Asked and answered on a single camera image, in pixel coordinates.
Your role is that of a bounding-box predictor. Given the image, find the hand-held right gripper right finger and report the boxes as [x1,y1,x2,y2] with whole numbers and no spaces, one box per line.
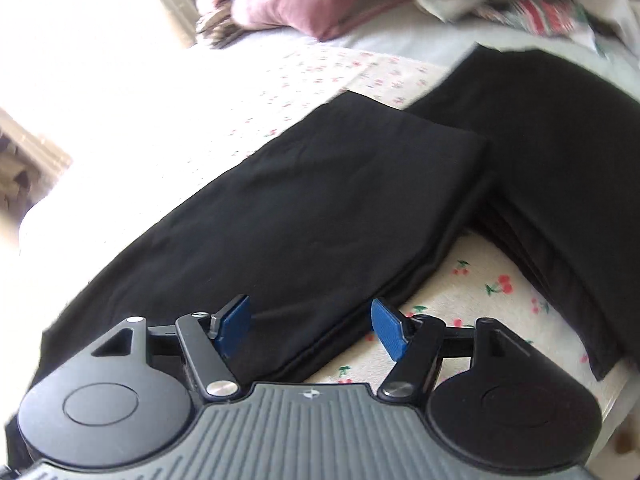
[370,297,535,403]

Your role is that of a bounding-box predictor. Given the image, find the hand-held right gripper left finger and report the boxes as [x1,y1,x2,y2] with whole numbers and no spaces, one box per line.
[92,294,251,402]

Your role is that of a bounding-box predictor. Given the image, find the black pants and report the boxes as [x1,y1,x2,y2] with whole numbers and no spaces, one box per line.
[30,92,497,386]

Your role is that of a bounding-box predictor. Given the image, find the stack of folded black clothes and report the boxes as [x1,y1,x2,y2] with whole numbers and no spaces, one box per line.
[407,45,640,382]

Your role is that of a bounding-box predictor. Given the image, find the grey star print curtain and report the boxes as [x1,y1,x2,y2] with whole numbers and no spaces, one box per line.
[142,0,198,50]
[0,109,74,217]

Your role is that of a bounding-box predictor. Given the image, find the bed with pale blue sheet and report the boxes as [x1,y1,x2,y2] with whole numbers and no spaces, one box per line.
[0,10,640,461]

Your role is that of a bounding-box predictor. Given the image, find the striped folded blanket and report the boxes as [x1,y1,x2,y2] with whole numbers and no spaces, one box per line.
[194,7,242,51]

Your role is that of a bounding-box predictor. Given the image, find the mauve and grey quilt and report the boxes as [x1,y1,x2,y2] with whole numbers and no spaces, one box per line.
[231,0,433,43]

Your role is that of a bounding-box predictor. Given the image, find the red striped cloth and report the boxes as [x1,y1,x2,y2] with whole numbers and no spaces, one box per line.
[472,0,598,43]

